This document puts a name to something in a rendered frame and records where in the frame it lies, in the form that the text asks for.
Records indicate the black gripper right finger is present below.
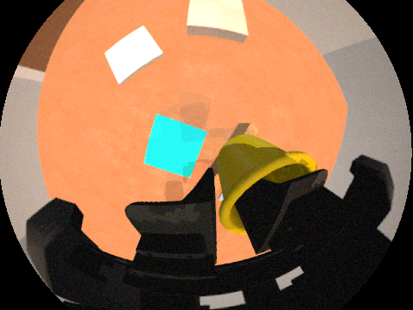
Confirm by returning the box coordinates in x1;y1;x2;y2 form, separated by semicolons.
234;169;328;255

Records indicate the white flat block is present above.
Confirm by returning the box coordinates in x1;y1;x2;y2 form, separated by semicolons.
104;27;164;85

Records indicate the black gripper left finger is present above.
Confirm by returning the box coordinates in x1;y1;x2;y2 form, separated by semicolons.
125;168;218;264

